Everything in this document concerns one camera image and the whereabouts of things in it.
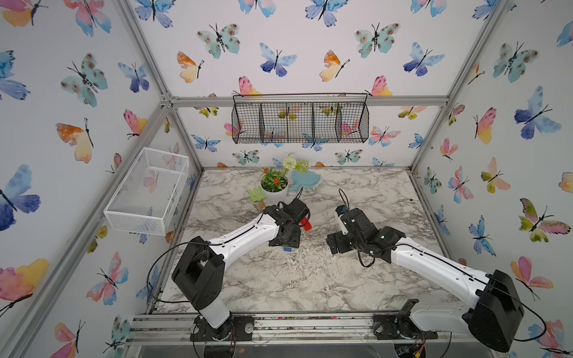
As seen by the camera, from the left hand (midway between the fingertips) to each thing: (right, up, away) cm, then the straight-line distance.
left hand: (292, 240), depth 85 cm
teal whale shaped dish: (+6, +24, +30) cm, 39 cm away
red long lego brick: (+6, +3, +13) cm, 15 cm away
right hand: (+17, +3, -3) cm, 17 cm away
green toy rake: (-17, +16, +26) cm, 35 cm away
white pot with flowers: (-8, +22, +11) cm, 25 cm away
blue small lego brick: (-2, -5, +7) cm, 9 cm away
